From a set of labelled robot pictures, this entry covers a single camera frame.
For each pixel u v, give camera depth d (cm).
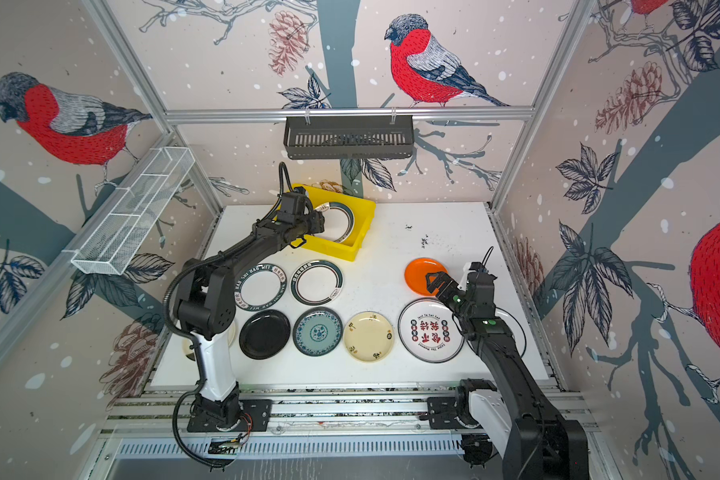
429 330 88
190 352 83
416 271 98
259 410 75
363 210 110
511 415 43
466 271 78
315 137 107
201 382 59
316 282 98
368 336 86
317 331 88
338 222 111
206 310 52
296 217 77
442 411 73
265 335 88
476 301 63
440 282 76
